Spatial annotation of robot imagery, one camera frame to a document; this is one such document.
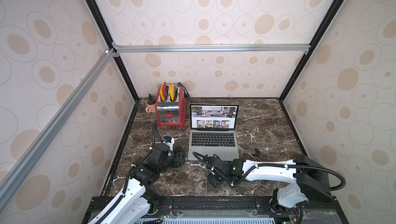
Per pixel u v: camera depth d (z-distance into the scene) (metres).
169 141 0.70
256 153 0.92
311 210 0.72
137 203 0.60
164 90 0.95
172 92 0.95
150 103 1.04
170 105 0.93
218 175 0.60
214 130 1.03
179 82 1.04
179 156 0.70
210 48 0.96
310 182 0.43
